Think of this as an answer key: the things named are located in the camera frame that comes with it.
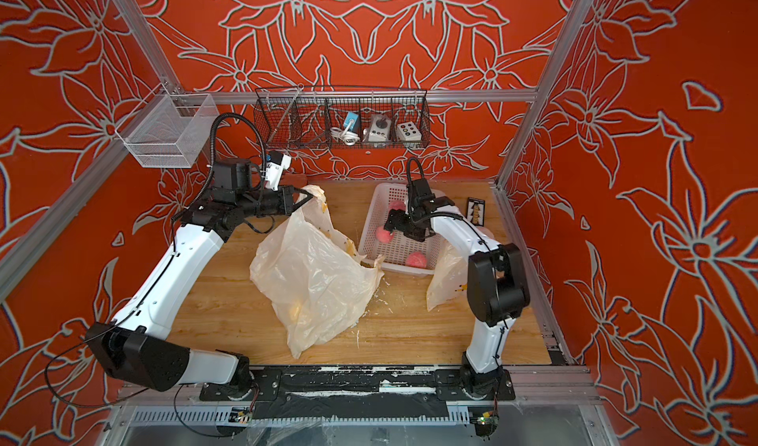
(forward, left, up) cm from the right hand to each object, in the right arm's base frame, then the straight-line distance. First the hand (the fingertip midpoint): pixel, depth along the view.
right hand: (388, 227), depth 90 cm
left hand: (-5, +20, +20) cm, 29 cm away
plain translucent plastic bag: (-21, +18, +4) cm, 28 cm away
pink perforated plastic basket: (-1, -3, -12) cm, 12 cm away
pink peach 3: (-8, -9, -7) cm, 14 cm away
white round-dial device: (+24, +3, +20) cm, 31 cm away
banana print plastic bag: (-17, -17, -1) cm, 24 cm away
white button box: (+27, -6, +16) cm, 32 cm away
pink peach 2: (+2, +1, -7) cm, 8 cm away
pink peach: (+16, -3, -8) cm, 18 cm away
